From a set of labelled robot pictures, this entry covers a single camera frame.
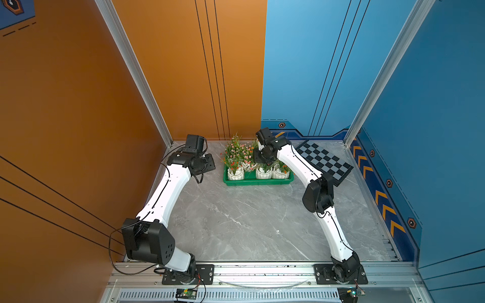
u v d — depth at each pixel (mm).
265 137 777
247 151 885
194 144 621
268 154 731
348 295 710
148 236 411
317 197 618
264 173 966
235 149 934
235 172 970
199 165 725
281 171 963
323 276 725
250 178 996
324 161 1060
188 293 713
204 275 740
